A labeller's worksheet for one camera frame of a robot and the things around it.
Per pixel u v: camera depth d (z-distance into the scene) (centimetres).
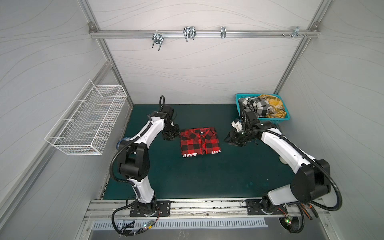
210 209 75
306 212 72
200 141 95
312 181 42
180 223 70
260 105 104
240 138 72
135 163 47
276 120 102
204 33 79
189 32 77
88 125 69
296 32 76
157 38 79
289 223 72
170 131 76
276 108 105
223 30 72
